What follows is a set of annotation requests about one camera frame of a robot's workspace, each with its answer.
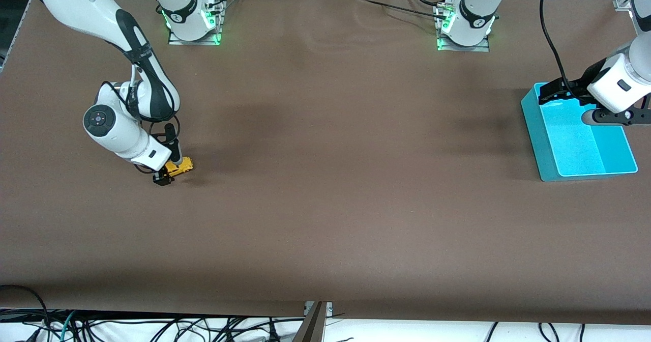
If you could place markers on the small metal mounting bracket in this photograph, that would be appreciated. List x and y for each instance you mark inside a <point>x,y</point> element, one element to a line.
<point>329,309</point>

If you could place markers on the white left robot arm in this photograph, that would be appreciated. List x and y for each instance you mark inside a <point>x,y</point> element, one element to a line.
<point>478,11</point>

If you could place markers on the yellow toy beetle car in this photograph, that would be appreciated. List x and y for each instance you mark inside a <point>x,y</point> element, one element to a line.
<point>184,166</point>

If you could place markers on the aluminium corner bracket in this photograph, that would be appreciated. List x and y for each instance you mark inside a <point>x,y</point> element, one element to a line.
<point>623,2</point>

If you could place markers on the teal plastic bin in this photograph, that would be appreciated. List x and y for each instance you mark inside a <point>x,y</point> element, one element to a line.
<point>574,138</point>

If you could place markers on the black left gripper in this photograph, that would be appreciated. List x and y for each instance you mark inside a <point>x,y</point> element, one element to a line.
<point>573,89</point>

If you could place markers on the brown table cover sheet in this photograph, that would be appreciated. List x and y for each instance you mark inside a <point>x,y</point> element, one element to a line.
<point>325,204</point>

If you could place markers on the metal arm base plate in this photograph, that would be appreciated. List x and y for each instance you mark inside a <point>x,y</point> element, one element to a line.
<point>196,40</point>
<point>463,48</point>

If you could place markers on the aluminium profile bar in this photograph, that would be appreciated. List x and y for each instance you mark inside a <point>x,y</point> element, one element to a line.
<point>313,328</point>

